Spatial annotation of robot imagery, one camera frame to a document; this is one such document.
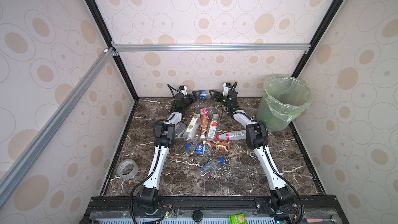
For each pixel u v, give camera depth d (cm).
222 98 103
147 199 65
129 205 73
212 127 97
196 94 107
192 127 91
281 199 64
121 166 83
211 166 87
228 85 103
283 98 102
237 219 69
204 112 105
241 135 94
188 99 105
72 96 63
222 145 89
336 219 71
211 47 92
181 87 109
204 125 99
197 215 62
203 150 91
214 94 103
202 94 116
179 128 100
